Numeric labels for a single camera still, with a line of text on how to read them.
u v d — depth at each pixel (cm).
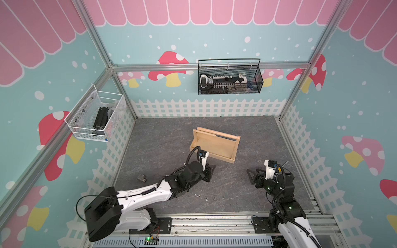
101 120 71
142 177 89
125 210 43
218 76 91
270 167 70
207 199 82
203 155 68
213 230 74
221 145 101
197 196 84
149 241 73
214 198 83
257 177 71
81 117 69
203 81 90
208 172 69
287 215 57
